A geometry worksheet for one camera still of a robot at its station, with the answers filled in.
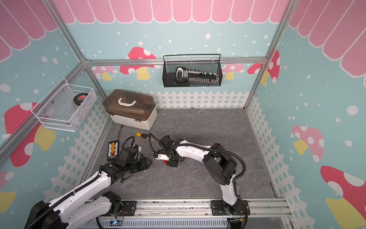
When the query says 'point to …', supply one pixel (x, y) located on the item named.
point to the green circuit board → (116, 222)
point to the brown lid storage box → (131, 109)
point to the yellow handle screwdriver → (142, 135)
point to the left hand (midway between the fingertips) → (148, 165)
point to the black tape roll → (79, 98)
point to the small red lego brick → (165, 161)
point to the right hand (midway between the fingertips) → (172, 160)
